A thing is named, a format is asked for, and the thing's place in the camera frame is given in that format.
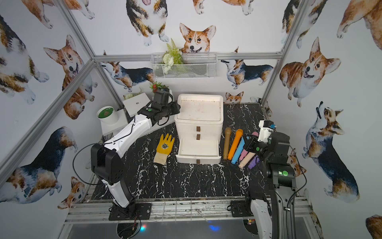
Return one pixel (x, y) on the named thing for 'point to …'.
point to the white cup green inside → (107, 115)
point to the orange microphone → (238, 135)
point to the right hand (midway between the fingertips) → (241, 133)
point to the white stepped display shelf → (133, 105)
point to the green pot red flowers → (156, 86)
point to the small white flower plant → (126, 96)
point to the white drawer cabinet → (199, 125)
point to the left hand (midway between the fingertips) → (182, 105)
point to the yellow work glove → (163, 149)
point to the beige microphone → (246, 159)
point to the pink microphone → (245, 152)
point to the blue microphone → (238, 151)
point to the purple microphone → (254, 161)
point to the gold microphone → (228, 133)
